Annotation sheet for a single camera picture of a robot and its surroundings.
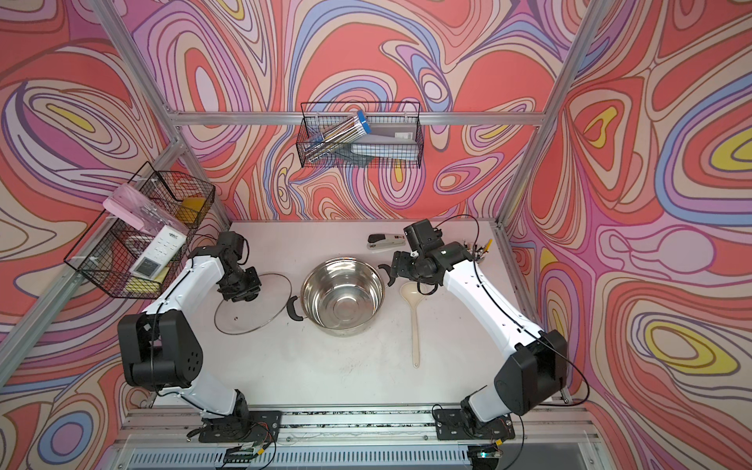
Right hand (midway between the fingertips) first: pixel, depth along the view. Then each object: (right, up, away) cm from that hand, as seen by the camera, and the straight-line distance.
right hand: (405, 276), depth 81 cm
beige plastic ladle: (+4, -7, +17) cm, 19 cm away
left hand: (-45, -5, +8) cm, 46 cm away
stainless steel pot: (-20, -8, +18) cm, 28 cm away
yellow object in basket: (-59, +19, -2) cm, 62 cm away
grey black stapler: (-7, +11, +27) cm, 30 cm away
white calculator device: (-60, +7, -12) cm, 62 cm away
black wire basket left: (-71, +6, -14) cm, 72 cm away
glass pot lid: (-48, -12, +2) cm, 49 cm away
